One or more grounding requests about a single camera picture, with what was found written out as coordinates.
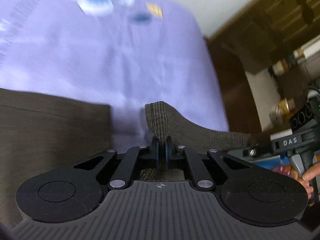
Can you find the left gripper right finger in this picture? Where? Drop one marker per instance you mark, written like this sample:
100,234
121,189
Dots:
187,159

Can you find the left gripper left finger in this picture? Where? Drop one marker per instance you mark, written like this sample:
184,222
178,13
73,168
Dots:
132,163

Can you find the dark brown knit pants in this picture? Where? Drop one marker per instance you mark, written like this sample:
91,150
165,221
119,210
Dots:
42,132

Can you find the person's right hand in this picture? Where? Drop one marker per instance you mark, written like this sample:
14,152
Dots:
310,174

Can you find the dark wooden cabinet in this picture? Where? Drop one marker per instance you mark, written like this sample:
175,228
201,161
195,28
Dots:
261,34

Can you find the purple floral bed sheet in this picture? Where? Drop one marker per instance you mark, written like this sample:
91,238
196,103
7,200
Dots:
123,53

